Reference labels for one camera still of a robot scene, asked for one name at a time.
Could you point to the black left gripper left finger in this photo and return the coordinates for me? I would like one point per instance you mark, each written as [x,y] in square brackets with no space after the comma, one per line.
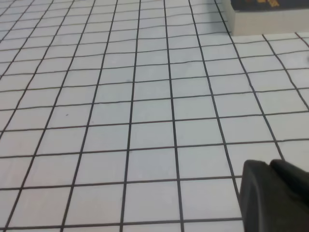
[258,188]

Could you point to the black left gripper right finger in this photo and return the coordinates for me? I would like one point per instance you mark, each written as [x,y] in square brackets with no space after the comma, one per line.
[296,191]

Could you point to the black thick textbook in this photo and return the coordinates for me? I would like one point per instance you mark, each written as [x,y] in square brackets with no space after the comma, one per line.
[254,17]

